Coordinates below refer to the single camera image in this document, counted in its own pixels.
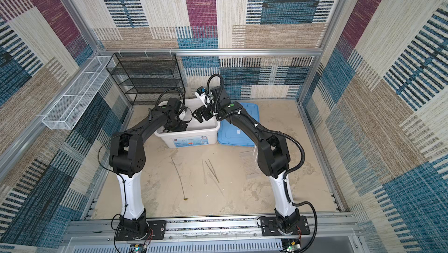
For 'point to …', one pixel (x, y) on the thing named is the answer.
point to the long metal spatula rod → (185, 199)
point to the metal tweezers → (213, 173)
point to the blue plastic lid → (230, 134)
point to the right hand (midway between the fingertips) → (200, 111)
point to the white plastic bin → (197, 133)
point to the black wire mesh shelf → (147, 78)
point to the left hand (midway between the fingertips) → (179, 126)
